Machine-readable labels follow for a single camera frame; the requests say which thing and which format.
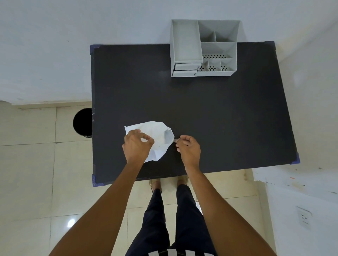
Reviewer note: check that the person's left hand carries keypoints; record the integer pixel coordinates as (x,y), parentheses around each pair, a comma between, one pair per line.
(136,149)

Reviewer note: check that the person's right hand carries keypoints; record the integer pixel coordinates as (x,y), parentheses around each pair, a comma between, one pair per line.
(190,153)

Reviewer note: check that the white plastic packet bag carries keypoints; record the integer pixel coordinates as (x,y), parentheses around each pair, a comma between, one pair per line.
(155,130)

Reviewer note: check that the black trash bin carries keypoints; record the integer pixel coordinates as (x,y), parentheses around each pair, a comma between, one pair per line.
(82,122)

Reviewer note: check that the grey desk organizer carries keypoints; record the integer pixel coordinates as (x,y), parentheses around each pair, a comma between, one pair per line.
(186,42)

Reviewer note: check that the person's right forearm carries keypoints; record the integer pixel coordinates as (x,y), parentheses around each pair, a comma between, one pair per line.
(224,216)

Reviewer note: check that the person's left forearm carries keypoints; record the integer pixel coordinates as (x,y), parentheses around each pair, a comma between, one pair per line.
(105,208)

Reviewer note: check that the person's right sandal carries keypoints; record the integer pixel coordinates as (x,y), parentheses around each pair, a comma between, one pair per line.
(182,180)

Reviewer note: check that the person's sandal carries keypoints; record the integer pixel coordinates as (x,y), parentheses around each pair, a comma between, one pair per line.
(182,180)
(155,184)

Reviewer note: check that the person's left sandal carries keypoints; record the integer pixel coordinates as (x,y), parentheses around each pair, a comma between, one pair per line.
(155,184)

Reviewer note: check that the person's black trousers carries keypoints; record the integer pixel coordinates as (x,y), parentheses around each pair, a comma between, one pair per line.
(155,224)

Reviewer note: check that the person's striped shirt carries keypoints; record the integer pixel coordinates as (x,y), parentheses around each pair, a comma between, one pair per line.
(171,253)

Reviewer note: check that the blue tape table corner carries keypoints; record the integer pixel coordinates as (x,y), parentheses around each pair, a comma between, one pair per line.
(92,48)
(297,159)
(95,181)

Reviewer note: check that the white wall socket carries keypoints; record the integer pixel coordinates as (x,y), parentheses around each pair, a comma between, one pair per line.
(304,217)

